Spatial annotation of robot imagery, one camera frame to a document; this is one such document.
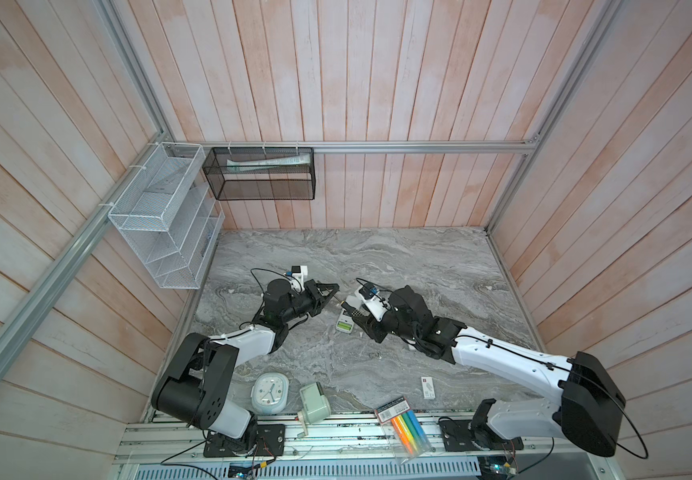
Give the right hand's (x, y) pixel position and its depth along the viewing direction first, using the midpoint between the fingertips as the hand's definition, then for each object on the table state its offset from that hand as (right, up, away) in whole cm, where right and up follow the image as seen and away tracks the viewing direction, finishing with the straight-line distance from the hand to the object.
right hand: (359, 311), depth 79 cm
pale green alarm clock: (-24, -22, -1) cm, 32 cm away
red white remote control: (-3, -6, +13) cm, 15 cm away
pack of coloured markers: (+11, -29, -5) cm, 32 cm away
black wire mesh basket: (-33, +45, +25) cm, 61 cm away
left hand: (-5, +5, +3) cm, 8 cm away
